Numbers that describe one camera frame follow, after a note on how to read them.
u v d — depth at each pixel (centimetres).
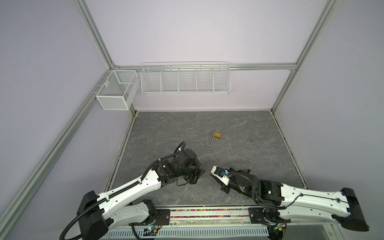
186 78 99
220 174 56
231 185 59
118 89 102
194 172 64
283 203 49
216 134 105
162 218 74
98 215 39
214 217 75
